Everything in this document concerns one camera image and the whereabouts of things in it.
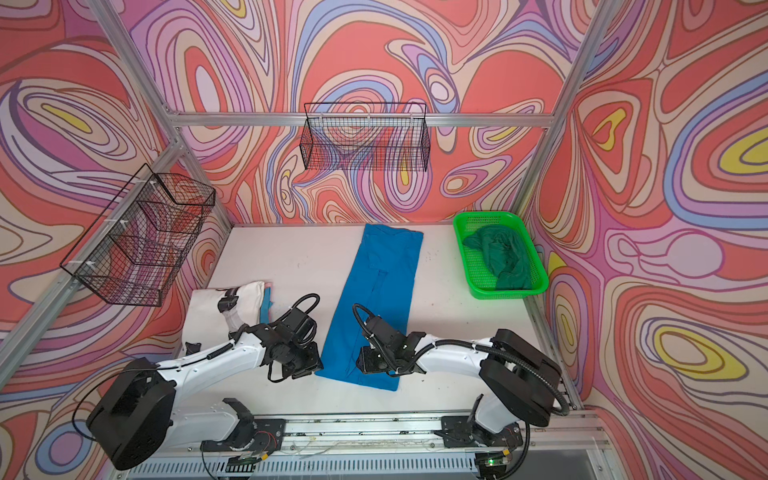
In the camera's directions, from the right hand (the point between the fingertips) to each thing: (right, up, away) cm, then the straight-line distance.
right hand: (365, 370), depth 83 cm
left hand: (-11, +1, +1) cm, 11 cm away
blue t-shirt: (+4, +25, +22) cm, 33 cm away
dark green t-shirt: (+49, +33, +22) cm, 62 cm away
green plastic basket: (+40, +24, +23) cm, 52 cm away
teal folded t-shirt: (-33, +16, +11) cm, 38 cm away
